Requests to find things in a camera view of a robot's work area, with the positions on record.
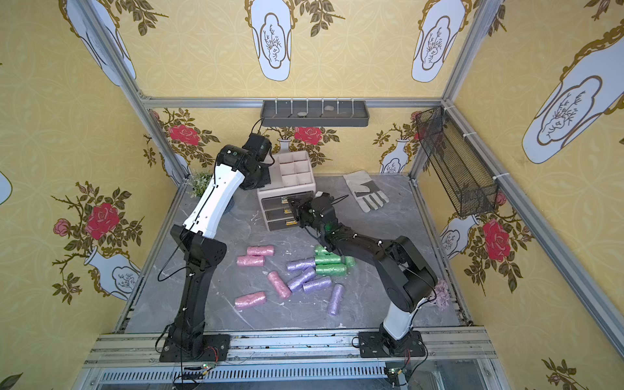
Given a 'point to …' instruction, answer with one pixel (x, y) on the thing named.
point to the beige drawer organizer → (292, 176)
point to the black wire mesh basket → (472, 192)
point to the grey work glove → (366, 191)
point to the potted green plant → (197, 184)
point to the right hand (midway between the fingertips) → (282, 205)
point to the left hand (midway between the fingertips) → (267, 183)
